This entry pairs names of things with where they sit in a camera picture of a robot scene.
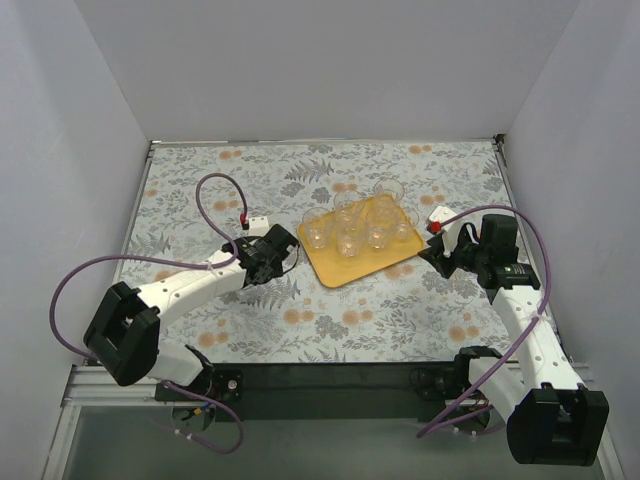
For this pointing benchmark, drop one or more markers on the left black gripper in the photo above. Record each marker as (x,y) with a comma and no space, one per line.
(279,249)

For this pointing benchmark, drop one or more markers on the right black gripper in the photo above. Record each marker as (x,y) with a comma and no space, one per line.
(444,258)

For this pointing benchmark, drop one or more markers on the small clear glass front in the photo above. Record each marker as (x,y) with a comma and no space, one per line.
(407,220)

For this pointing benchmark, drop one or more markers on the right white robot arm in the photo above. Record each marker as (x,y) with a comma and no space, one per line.
(551,416)

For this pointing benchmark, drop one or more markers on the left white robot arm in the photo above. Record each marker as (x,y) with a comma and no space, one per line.
(125,332)

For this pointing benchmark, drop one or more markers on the yellow plastic tray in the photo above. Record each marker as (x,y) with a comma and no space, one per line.
(334,270)

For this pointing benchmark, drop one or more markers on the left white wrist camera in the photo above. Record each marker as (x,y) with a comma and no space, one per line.
(258,225)

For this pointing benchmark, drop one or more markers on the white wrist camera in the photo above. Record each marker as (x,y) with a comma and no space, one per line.
(258,225)
(446,223)

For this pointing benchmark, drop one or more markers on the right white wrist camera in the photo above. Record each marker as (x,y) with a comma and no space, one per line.
(446,223)

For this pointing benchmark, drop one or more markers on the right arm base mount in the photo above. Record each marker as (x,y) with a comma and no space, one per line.
(437,383)

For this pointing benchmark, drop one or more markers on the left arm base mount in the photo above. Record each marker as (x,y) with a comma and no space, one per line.
(220,384)

